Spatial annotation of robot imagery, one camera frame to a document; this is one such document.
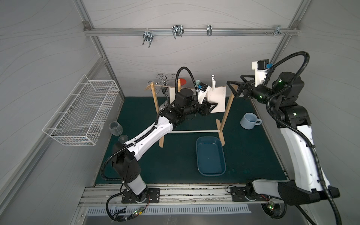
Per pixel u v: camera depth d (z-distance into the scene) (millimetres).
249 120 996
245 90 505
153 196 735
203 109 625
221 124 945
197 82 628
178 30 765
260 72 478
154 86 650
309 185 366
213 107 668
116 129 861
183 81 902
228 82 548
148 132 472
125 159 413
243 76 594
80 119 685
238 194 734
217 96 686
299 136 385
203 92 604
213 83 650
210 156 861
